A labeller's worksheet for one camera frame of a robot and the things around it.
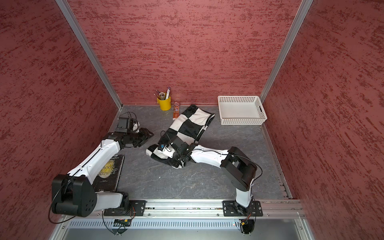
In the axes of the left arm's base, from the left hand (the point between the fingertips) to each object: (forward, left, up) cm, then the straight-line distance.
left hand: (151, 138), depth 85 cm
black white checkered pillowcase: (+16, -20, -11) cm, 28 cm away
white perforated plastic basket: (+36, -63, -14) cm, 74 cm away
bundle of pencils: (+34, -2, +3) cm, 35 cm away
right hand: (-10, -11, -9) cm, 17 cm away
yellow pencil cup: (+37, -1, -10) cm, 39 cm away
